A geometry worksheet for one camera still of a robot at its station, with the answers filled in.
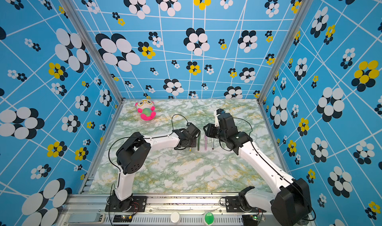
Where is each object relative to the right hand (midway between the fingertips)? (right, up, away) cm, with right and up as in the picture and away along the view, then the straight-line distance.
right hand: (206, 128), depth 80 cm
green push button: (0, -36, -18) cm, 40 cm away
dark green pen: (-4, -12, +17) cm, 21 cm away
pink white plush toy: (-42, +12, +26) cm, 51 cm away
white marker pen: (+5, -15, +14) cm, 21 cm away
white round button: (-15, -37, -16) cm, 43 cm away
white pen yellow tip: (-10, -15, +12) cm, 21 cm away
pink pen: (0, -11, +16) cm, 20 cm away
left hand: (-7, -11, +16) cm, 20 cm away
